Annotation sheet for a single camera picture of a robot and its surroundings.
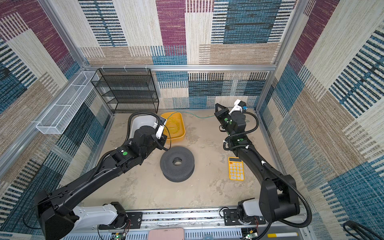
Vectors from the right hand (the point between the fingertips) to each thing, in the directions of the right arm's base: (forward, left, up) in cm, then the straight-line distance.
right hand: (214, 104), depth 77 cm
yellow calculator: (-21, -13, -33) cm, 41 cm away
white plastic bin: (+16, +51, -28) cm, 60 cm away
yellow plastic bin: (+17, +21, -27) cm, 38 cm away
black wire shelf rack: (+33, +57, -14) cm, 68 cm away
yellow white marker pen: (-52, -31, -35) cm, 70 cm away
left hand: (-11, +26, -5) cm, 28 cm away
